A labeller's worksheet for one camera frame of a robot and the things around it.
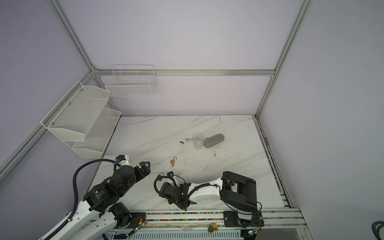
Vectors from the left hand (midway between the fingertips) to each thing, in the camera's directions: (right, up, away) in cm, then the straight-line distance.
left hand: (143, 168), depth 75 cm
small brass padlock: (+12, -1, +20) cm, 23 cm away
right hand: (+12, -16, +7) cm, 21 cm away
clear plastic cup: (+28, +12, +29) cm, 42 cm away
